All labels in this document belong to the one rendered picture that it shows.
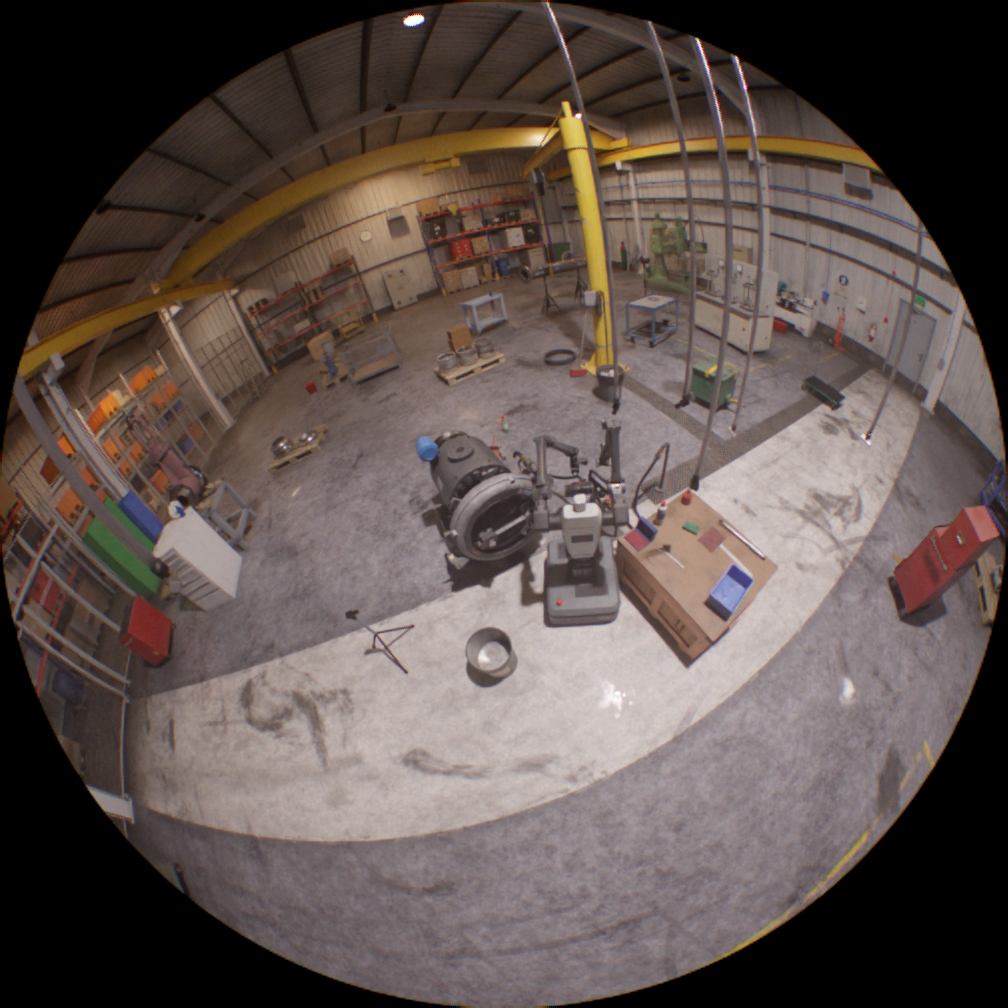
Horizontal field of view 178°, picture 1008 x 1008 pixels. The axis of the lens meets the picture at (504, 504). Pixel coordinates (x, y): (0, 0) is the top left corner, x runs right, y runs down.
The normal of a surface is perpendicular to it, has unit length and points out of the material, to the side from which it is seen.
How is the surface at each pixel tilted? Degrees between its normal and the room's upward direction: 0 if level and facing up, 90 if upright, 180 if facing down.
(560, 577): 0
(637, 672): 0
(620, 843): 0
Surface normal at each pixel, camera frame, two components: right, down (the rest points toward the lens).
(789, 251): -0.91, 0.40
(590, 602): -0.20, -0.66
